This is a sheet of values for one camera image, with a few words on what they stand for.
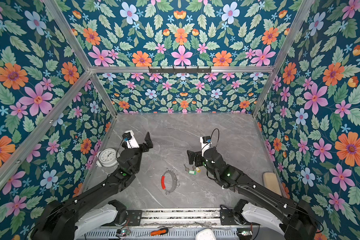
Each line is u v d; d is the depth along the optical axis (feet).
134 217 2.41
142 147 2.31
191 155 2.18
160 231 2.27
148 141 2.51
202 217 2.47
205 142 2.09
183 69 3.02
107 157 2.98
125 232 2.29
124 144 2.39
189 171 2.92
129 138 2.14
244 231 2.32
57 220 1.30
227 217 2.41
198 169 2.97
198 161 2.16
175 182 2.81
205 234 2.20
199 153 2.15
